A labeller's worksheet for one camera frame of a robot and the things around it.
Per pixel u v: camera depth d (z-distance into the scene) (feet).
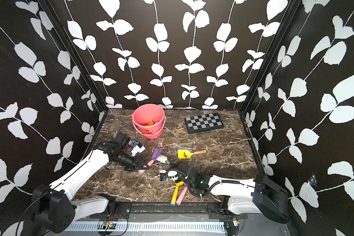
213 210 2.43
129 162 2.20
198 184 1.97
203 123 3.61
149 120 3.61
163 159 2.68
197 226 2.30
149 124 3.61
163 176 2.17
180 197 2.50
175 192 2.57
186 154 3.13
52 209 1.28
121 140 2.14
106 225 2.32
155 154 2.79
